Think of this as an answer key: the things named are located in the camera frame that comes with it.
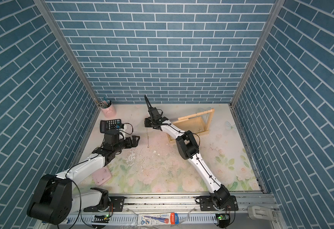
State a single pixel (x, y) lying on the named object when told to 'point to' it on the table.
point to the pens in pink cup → (106, 103)
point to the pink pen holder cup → (109, 112)
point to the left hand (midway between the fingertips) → (137, 138)
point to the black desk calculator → (111, 124)
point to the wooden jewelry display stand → (191, 123)
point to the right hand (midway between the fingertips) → (145, 123)
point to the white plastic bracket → (261, 213)
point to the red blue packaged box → (158, 219)
